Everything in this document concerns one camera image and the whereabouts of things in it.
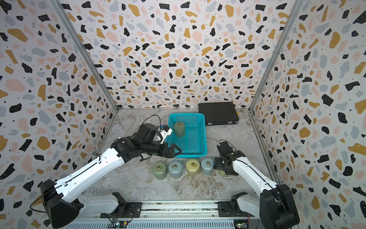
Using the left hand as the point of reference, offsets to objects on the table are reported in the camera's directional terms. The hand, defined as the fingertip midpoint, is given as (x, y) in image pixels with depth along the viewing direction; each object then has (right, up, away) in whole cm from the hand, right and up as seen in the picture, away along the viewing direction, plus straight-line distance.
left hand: (177, 150), depth 70 cm
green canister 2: (-11, -13, +10) cm, 20 cm away
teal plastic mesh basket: (+8, -1, +31) cm, 32 cm away
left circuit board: (-28, -37, +1) cm, 46 cm away
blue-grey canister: (-2, -13, +10) cm, 16 cm away
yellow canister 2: (+26, -18, +18) cm, 36 cm away
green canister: (-1, +9, +30) cm, 31 cm away
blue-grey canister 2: (+16, -11, +12) cm, 23 cm away
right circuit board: (+32, -37, +2) cm, 49 cm away
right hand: (+26, -13, +16) cm, 33 cm away
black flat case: (+29, +21, +45) cm, 57 cm away
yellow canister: (+8, -11, +10) cm, 17 cm away
